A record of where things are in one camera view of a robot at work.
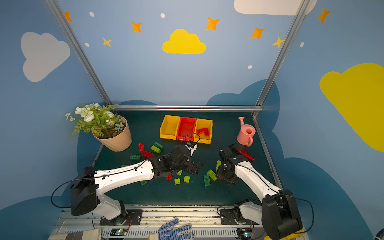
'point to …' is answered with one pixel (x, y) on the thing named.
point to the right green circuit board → (247, 232)
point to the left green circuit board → (118, 232)
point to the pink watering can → (245, 136)
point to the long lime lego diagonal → (212, 175)
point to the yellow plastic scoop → (268, 237)
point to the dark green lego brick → (159, 145)
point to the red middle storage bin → (186, 129)
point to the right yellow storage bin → (201, 123)
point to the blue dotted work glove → (166, 232)
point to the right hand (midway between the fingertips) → (223, 176)
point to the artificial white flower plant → (96, 119)
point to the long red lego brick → (141, 147)
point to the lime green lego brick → (156, 149)
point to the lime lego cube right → (186, 179)
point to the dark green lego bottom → (207, 180)
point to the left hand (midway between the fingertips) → (197, 161)
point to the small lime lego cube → (177, 181)
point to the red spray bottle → (242, 152)
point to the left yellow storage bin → (169, 127)
